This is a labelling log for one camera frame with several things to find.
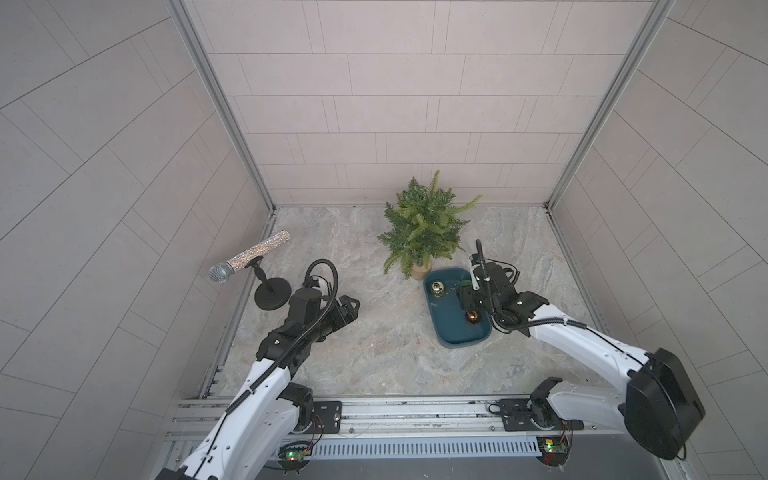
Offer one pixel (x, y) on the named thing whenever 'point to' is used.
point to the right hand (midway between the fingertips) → (461, 290)
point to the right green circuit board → (555, 451)
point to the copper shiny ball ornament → (473, 317)
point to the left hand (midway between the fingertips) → (356, 305)
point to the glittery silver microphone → (223, 272)
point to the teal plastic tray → (450, 327)
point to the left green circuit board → (293, 456)
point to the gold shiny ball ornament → (437, 289)
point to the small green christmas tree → (422, 227)
